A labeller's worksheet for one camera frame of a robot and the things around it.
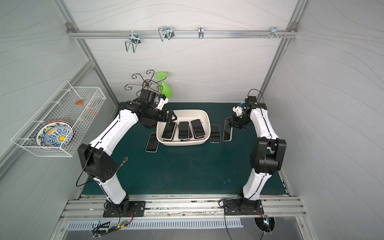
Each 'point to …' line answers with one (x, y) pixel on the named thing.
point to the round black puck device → (265, 223)
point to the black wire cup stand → (146, 84)
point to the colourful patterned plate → (57, 133)
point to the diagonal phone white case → (228, 129)
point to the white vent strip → (160, 223)
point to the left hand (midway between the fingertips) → (171, 117)
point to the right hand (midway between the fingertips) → (230, 124)
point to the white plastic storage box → (186, 115)
